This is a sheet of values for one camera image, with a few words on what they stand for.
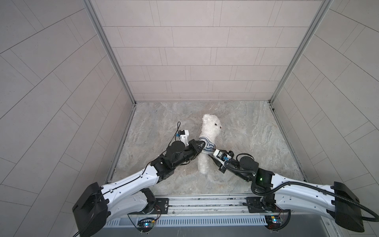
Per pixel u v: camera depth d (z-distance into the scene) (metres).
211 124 0.75
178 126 1.05
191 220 0.68
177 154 0.54
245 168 0.53
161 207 0.71
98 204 0.38
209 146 0.70
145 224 0.65
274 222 0.68
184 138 0.68
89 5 0.70
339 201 0.41
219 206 0.73
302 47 0.86
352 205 0.40
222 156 0.56
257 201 0.72
